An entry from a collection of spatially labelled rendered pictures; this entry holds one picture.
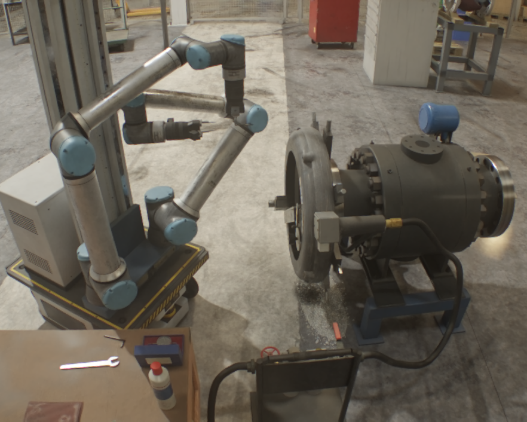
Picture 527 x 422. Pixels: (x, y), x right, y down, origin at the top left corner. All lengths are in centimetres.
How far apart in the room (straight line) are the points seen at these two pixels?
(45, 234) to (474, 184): 200
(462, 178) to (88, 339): 180
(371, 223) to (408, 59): 424
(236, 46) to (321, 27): 562
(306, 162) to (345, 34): 559
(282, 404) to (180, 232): 92
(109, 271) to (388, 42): 471
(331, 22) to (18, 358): 644
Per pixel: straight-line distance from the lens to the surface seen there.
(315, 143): 197
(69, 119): 161
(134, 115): 176
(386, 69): 586
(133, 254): 228
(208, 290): 263
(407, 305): 229
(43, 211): 208
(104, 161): 211
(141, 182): 368
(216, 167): 202
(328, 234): 177
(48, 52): 176
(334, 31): 732
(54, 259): 222
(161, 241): 228
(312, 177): 188
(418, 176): 211
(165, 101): 195
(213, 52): 162
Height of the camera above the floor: 185
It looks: 35 degrees down
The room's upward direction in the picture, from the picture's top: straight up
